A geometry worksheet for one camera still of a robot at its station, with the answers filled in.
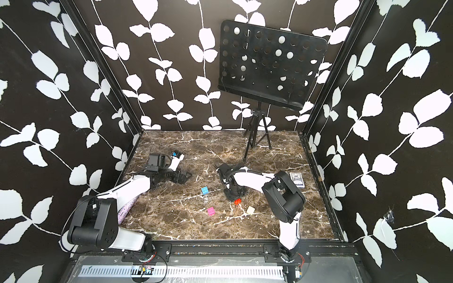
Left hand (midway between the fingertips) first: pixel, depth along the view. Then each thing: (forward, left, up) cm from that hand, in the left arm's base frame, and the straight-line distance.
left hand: (185, 169), depth 91 cm
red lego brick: (-16, -27, -6) cm, 32 cm away
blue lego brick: (-8, -10, -8) cm, 15 cm away
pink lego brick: (-20, -13, -8) cm, 25 cm away
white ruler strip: (-43, 0, -9) cm, 44 cm away
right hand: (-12, -24, -8) cm, 28 cm away
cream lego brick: (-20, -33, -8) cm, 39 cm away
